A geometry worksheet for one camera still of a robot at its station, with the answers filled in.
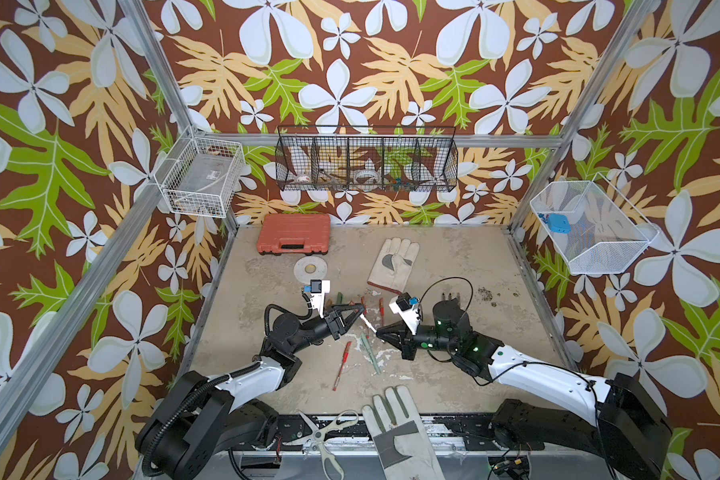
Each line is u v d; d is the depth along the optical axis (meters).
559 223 0.86
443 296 1.01
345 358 0.87
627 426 0.40
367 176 0.99
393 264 1.08
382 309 0.65
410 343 0.65
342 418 0.77
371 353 0.88
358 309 0.72
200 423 0.42
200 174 0.86
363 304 0.71
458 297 1.01
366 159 0.97
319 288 0.69
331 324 0.67
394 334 0.69
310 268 1.08
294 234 1.16
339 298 0.99
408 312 0.65
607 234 0.78
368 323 0.73
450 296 1.01
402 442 0.73
